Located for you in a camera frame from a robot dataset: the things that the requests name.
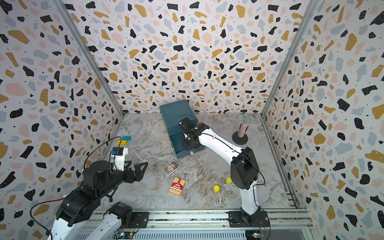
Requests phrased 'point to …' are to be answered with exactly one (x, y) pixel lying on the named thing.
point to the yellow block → (122, 142)
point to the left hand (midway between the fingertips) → (140, 162)
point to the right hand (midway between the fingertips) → (187, 146)
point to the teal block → (126, 138)
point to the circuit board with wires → (124, 235)
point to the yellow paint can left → (216, 188)
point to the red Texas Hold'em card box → (177, 186)
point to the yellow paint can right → (229, 180)
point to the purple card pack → (171, 167)
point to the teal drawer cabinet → (172, 114)
